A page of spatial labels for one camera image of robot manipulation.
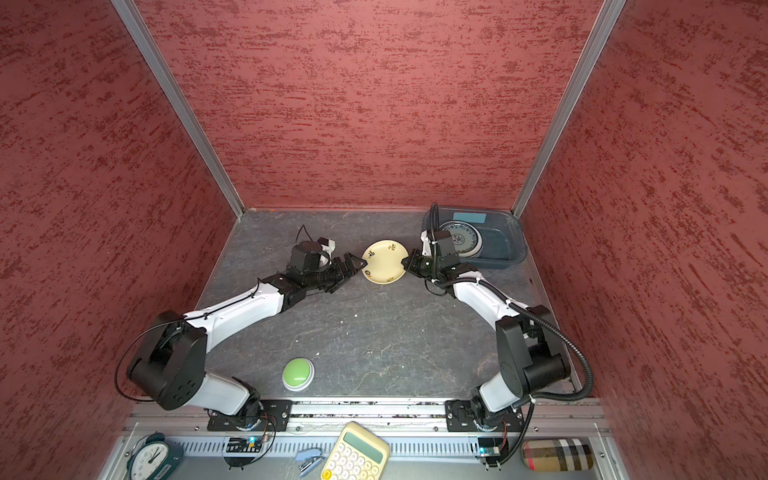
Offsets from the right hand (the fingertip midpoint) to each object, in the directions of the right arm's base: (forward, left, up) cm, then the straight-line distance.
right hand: (398, 265), depth 88 cm
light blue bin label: (+29, -29, -9) cm, 42 cm away
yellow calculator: (-45, +11, -12) cm, 48 cm away
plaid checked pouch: (-47, -35, -11) cm, 59 cm away
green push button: (-27, +29, -12) cm, 41 cm away
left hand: (-3, +11, +1) cm, 12 cm away
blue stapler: (-46, +23, -11) cm, 52 cm away
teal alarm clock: (-45, +57, -9) cm, 73 cm away
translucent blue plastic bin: (+22, -42, -14) cm, 50 cm away
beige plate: (+3, +4, -2) cm, 6 cm away
